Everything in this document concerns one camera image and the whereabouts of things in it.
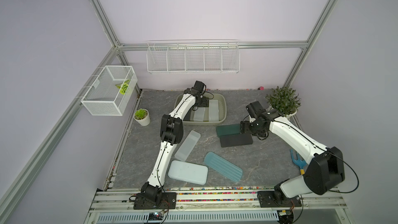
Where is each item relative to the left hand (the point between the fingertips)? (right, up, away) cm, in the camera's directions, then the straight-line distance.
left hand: (204, 103), depth 106 cm
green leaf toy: (-43, +9, -25) cm, 50 cm away
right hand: (+24, -15, -21) cm, 35 cm away
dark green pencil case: (+16, -17, -5) cm, 24 cm away
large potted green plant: (+46, +2, -18) cm, 50 cm away
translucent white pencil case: (-3, -7, -2) cm, 8 cm away
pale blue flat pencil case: (-6, -36, -26) cm, 45 cm away
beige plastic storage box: (+13, -4, +2) cm, 14 cm away
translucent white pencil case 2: (+7, -5, +2) cm, 9 cm away
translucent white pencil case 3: (-10, -25, -15) cm, 31 cm away
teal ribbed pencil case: (+7, -33, -22) cm, 40 cm away
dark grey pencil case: (+20, -22, -15) cm, 33 cm away
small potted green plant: (-39, -8, -10) cm, 41 cm away
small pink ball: (+47, +13, +18) cm, 52 cm away
